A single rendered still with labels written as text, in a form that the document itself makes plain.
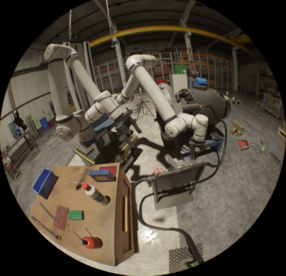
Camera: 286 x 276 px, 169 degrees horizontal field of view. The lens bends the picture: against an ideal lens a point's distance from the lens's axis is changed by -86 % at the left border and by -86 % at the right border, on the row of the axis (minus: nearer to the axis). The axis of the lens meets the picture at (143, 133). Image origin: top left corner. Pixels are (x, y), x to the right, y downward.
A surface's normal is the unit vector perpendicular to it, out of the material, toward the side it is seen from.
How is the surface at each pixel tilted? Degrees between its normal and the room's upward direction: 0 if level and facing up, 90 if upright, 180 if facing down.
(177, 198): 0
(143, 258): 0
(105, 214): 0
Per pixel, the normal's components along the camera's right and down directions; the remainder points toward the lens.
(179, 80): -0.04, 0.54
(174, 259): -0.15, -0.84
